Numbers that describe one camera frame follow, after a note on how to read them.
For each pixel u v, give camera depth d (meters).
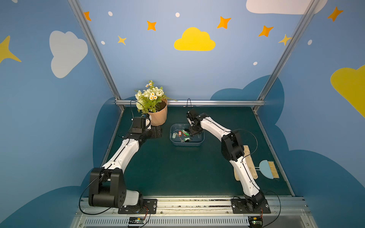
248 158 0.93
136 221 0.72
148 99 0.88
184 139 1.02
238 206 0.74
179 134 1.04
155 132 0.78
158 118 1.01
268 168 0.88
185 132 1.05
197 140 0.97
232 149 0.63
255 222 0.73
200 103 1.27
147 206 0.75
